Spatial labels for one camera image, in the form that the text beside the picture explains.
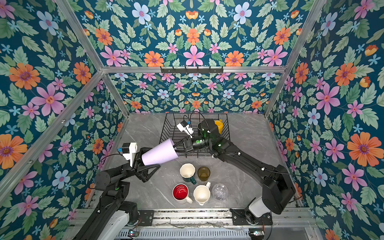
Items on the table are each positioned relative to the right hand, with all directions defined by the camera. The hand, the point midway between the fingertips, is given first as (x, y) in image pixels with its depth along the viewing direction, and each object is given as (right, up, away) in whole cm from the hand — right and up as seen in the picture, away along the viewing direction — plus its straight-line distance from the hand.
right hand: (172, 150), depth 62 cm
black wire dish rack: (-10, +8, +46) cm, 48 cm away
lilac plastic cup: (-4, 0, -4) cm, 6 cm away
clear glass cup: (+22, -27, +20) cm, 40 cm away
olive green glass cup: (+14, -17, +23) cm, 32 cm away
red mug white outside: (0, -26, +19) cm, 32 cm away
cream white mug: (+12, -25, +16) cm, 32 cm away
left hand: (-4, -3, -5) cm, 7 cm away
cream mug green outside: (+4, -16, +25) cm, 30 cm away
